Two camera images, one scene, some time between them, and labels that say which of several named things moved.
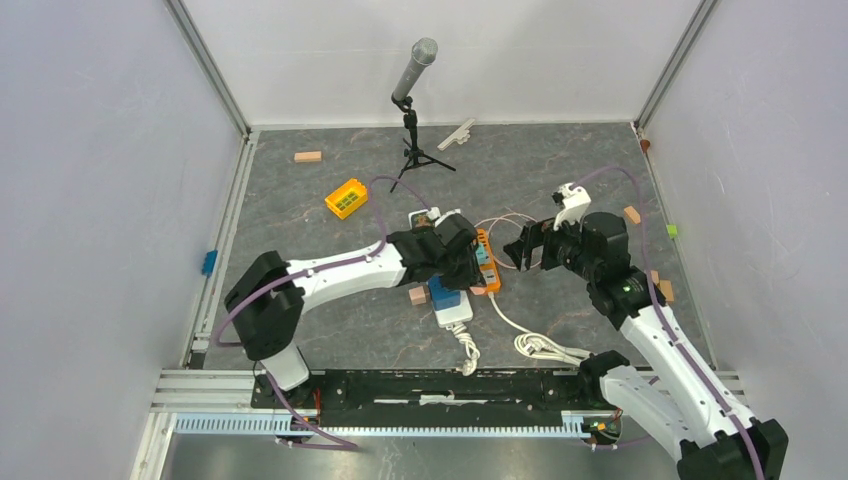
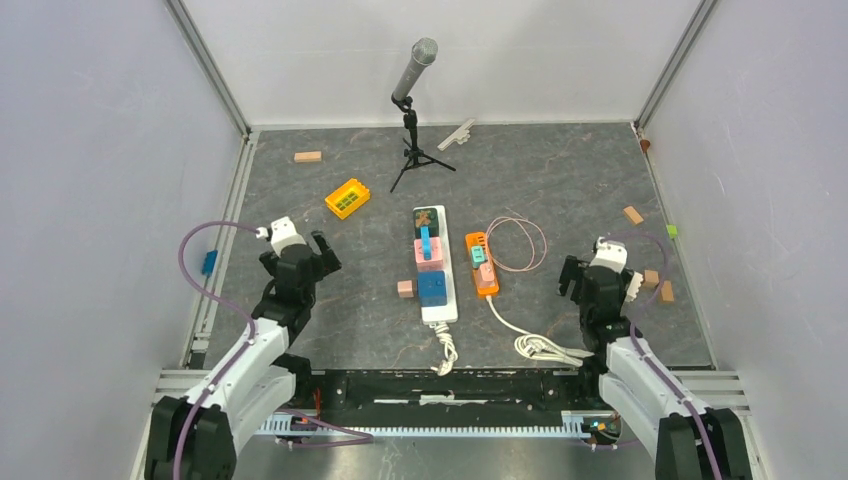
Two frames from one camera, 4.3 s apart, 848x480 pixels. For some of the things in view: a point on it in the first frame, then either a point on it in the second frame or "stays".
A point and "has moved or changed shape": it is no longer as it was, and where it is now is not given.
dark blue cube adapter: [442, 298] has moved or changed shape
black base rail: [519, 398] stays
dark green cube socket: [421, 224] stays
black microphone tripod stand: [415, 155] stays
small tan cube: [417, 295] has moved or changed shape
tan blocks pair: [664, 285] stays
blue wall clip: [209, 261] stays
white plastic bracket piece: [461, 135] stays
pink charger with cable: [482, 290] has moved or changed shape
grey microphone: [423, 54] stays
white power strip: [419, 219] -> [444, 313]
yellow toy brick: [347, 198] stays
